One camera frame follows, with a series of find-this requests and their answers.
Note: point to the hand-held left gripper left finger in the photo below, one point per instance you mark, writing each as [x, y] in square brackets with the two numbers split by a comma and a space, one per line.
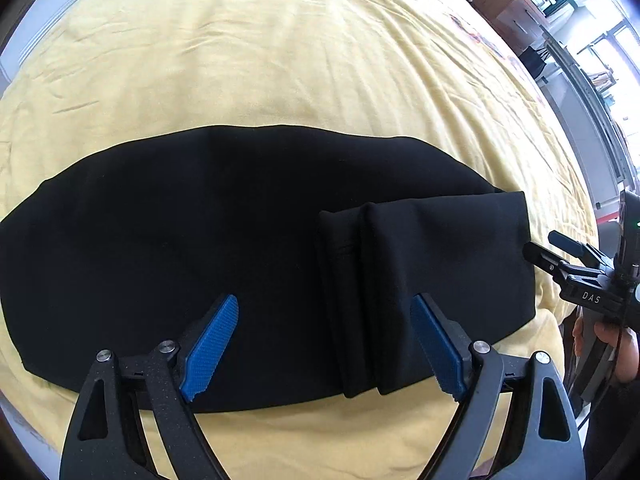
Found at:
[210, 345]

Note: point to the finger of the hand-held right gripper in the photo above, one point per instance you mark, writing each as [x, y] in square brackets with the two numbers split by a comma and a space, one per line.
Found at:
[570, 245]
[542, 257]

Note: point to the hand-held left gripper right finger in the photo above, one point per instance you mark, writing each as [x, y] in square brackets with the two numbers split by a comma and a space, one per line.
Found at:
[440, 345]

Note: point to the black pants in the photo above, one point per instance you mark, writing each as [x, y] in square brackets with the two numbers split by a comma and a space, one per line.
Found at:
[200, 260]

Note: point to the person's right hand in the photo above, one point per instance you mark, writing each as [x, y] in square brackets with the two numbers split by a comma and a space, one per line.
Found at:
[627, 350]

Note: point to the glass-topped desk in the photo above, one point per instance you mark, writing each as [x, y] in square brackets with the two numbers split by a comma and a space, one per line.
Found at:
[595, 110]

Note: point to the window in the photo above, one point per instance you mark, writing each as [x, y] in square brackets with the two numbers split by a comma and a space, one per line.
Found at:
[615, 25]

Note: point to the wooden dresser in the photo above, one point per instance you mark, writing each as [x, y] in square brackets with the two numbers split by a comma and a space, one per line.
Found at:
[510, 10]

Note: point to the yellow printed bedspread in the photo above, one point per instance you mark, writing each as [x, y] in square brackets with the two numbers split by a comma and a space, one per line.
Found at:
[275, 60]

